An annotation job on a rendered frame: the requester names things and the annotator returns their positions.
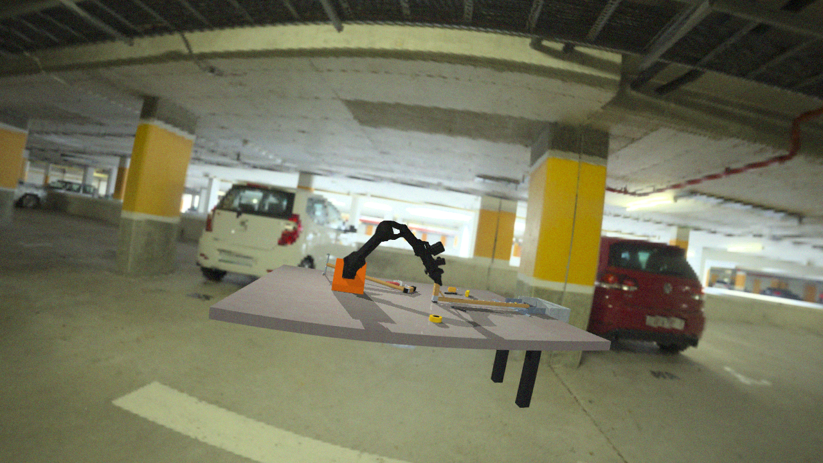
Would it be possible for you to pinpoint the long wooden-handled scraper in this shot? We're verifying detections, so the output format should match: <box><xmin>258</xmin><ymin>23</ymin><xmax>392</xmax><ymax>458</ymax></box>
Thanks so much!
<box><xmin>432</xmin><ymin>281</ymin><xmax>536</xmax><ymax>309</ymax></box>

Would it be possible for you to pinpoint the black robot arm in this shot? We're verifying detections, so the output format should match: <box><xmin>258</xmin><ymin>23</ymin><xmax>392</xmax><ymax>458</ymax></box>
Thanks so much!
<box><xmin>342</xmin><ymin>221</ymin><xmax>446</xmax><ymax>280</ymax></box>

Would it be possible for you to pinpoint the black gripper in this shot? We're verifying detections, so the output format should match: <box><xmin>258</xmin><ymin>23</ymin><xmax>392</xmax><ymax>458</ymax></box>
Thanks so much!
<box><xmin>423</xmin><ymin>257</ymin><xmax>444</xmax><ymax>286</ymax></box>

